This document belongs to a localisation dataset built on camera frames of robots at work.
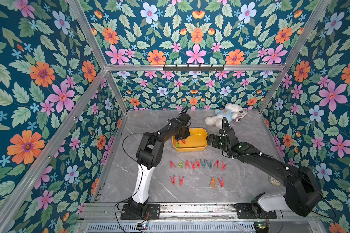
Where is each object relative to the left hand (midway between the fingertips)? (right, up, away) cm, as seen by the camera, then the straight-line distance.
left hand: (188, 135), depth 101 cm
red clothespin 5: (-4, -26, -17) cm, 31 cm away
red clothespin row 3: (+22, -19, -11) cm, 31 cm away
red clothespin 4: (-9, -26, -17) cm, 32 cm away
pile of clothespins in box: (-8, -6, -2) cm, 10 cm away
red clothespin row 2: (+18, -17, -10) cm, 27 cm away
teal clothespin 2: (+14, -18, -10) cm, 25 cm away
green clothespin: (-5, -18, -10) cm, 21 cm away
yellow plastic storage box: (+6, -5, -1) cm, 8 cm away
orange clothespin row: (+14, -26, -17) cm, 34 cm away
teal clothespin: (+10, -17, -11) cm, 23 cm away
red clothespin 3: (+6, -18, -10) cm, 21 cm away
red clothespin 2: (+3, -19, -10) cm, 22 cm away
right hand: (+14, -1, -15) cm, 21 cm away
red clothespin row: (-11, -18, -10) cm, 23 cm away
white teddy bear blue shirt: (+31, +16, +6) cm, 36 cm away
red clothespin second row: (+19, -26, -17) cm, 37 cm away
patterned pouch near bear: (+43, +16, +13) cm, 48 cm away
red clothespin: (-1, -17, -10) cm, 20 cm away
